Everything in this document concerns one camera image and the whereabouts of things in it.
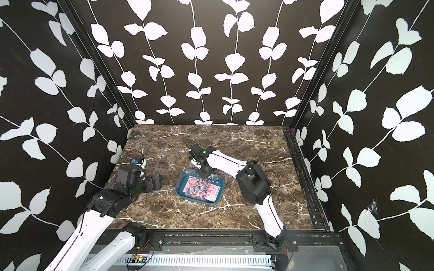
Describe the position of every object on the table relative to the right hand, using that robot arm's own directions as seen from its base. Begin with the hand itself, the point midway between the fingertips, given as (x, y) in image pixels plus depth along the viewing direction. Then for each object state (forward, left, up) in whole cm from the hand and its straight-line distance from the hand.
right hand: (204, 170), depth 93 cm
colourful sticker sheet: (-9, +1, -4) cm, 10 cm away
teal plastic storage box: (-6, -7, 0) cm, 9 cm away
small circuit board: (-41, +25, -4) cm, 48 cm away
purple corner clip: (+39, -62, -8) cm, 73 cm away
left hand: (-11, +21, +14) cm, 28 cm away
